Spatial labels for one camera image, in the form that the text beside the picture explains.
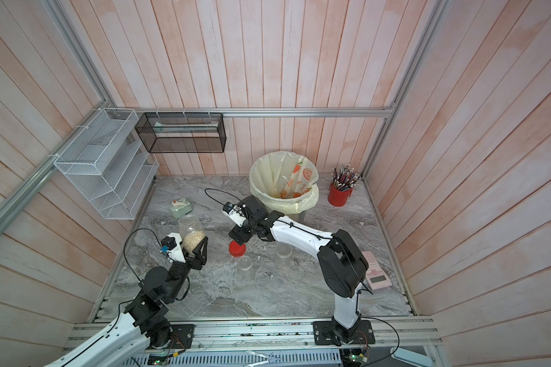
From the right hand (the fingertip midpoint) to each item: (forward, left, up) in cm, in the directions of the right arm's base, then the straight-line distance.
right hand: (237, 226), depth 88 cm
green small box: (+13, +28, -5) cm, 31 cm away
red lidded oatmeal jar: (-10, +12, +12) cm, 20 cm away
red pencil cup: (+22, -44, -8) cm, 49 cm away
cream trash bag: (+21, -18, +3) cm, 28 cm away
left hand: (-10, +10, +8) cm, 16 cm away
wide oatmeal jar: (-9, -18, -1) cm, 20 cm away
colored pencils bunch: (+23, -45, +4) cm, 51 cm away
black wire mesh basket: (+42, +29, +15) cm, 53 cm away
